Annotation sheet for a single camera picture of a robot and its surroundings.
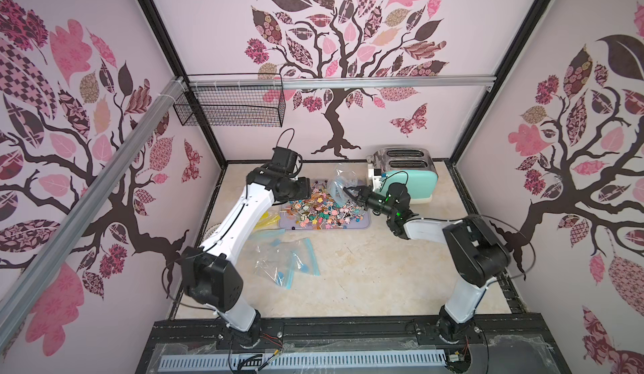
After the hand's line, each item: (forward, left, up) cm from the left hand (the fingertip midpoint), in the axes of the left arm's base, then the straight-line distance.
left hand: (302, 196), depth 82 cm
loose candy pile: (+5, -6, -17) cm, 18 cm away
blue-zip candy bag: (+6, -15, +3) cm, 16 cm away
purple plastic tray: (+1, +7, -20) cm, 21 cm away
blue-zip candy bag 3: (-12, +1, -19) cm, 22 cm away
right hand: (+3, -14, +1) cm, 14 cm away
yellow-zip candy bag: (+1, +15, -18) cm, 23 cm away
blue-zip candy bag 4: (-17, +9, -20) cm, 28 cm away
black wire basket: (+36, +27, +14) cm, 47 cm away
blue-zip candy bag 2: (-5, +16, -21) cm, 27 cm away
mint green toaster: (+18, -44, -5) cm, 47 cm away
